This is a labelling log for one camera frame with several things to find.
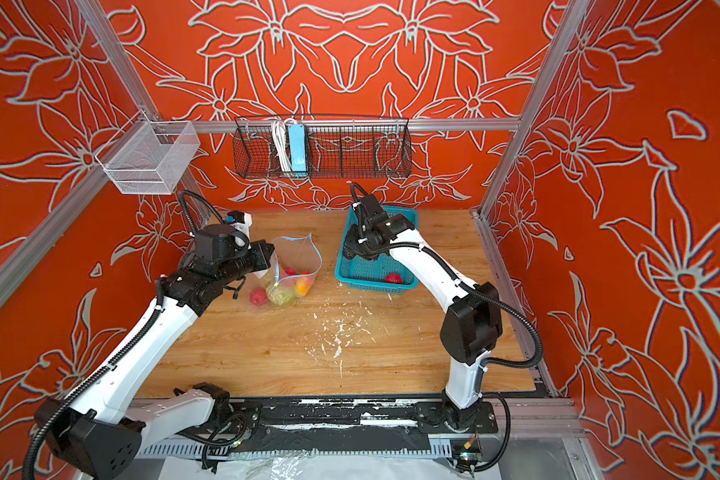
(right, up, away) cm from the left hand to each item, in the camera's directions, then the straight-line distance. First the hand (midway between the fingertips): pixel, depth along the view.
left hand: (273, 243), depth 74 cm
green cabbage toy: (-2, -16, +14) cm, 21 cm away
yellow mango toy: (-7, -12, +20) cm, 25 cm away
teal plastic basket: (+25, -11, +26) cm, 38 cm away
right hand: (+17, 0, +9) cm, 19 cm away
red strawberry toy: (+33, -12, +21) cm, 41 cm away
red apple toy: (-9, -16, +14) cm, 23 cm away
